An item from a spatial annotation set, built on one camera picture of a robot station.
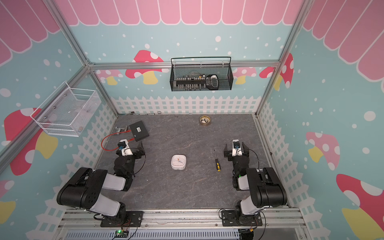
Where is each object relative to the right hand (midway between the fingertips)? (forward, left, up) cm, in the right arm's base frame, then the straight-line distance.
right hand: (235, 143), depth 89 cm
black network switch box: (+18, +65, -9) cm, 68 cm away
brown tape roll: (+28, +17, -10) cm, 35 cm away
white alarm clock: (-8, +35, -9) cm, 37 cm away
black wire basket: (+33, +20, +24) cm, 46 cm away
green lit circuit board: (-43, +61, -13) cm, 76 cm away
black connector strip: (+28, +26, +23) cm, 45 cm away
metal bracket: (+19, +81, -9) cm, 83 cm away
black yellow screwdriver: (-9, +11, -10) cm, 17 cm away
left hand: (0, +60, +1) cm, 60 cm away
